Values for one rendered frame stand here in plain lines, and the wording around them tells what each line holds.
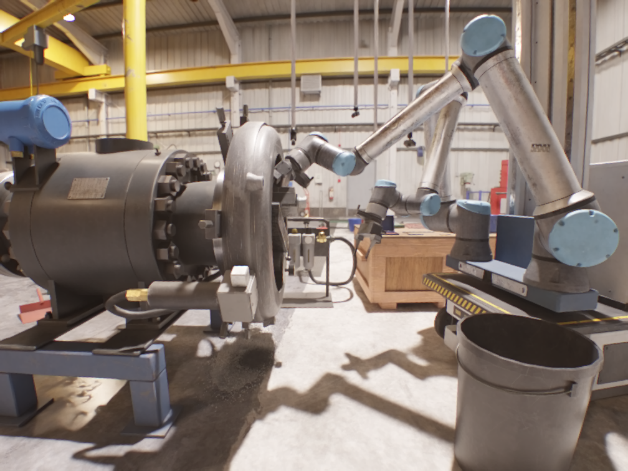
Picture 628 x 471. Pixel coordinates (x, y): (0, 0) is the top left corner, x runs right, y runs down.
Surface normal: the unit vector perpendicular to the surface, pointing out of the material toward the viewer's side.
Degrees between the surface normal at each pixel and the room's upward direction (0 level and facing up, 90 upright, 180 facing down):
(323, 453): 0
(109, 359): 90
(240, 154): 53
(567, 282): 70
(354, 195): 90
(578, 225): 94
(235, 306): 112
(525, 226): 90
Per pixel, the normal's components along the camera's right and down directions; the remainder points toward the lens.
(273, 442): 0.00, -0.99
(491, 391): -0.88, 0.11
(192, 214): -0.06, -0.15
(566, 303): 0.11, 0.12
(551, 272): -0.73, -0.26
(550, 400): -0.13, 0.18
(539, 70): -0.99, 0.01
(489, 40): -0.53, 0.00
